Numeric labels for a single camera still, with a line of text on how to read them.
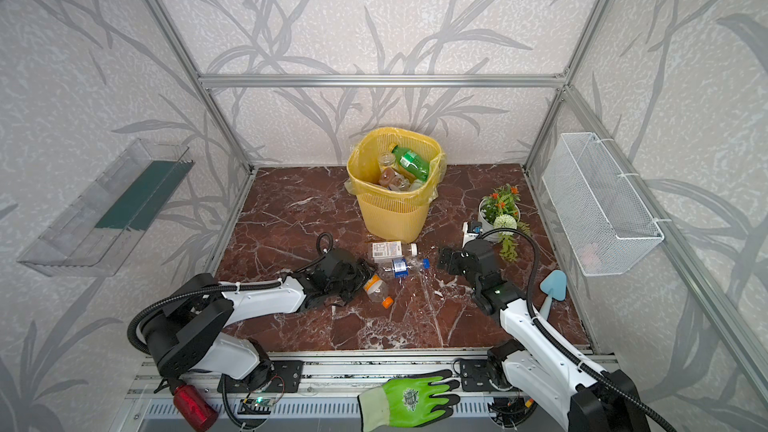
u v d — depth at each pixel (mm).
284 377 726
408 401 693
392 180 907
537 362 488
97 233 640
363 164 903
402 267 880
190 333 432
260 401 708
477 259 610
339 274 695
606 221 614
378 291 858
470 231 723
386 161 953
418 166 906
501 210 884
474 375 737
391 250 932
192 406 666
